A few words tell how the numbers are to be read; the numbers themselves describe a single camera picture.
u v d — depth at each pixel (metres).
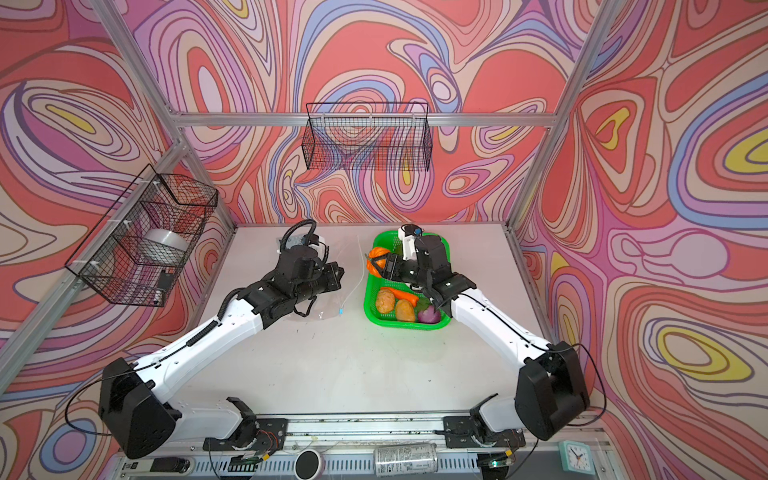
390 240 1.04
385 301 0.93
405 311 0.89
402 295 0.96
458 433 0.73
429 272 0.61
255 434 0.72
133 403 0.38
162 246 0.70
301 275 0.59
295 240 1.12
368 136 0.94
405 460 0.66
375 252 0.77
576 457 0.69
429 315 0.88
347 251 0.82
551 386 0.41
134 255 0.74
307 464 0.65
